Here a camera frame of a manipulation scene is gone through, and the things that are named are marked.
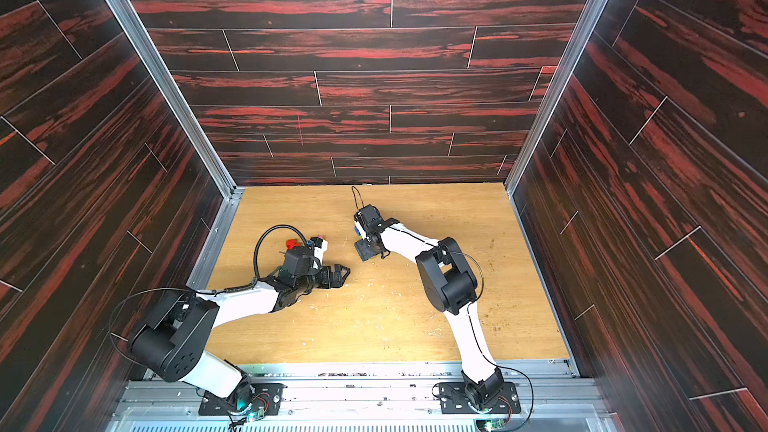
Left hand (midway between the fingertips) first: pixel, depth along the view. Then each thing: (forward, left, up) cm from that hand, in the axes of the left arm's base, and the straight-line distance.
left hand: (341, 270), depth 92 cm
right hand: (+13, -10, -4) cm, 17 cm away
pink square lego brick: (+16, +10, -4) cm, 19 cm away
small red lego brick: (+12, +19, -3) cm, 23 cm away
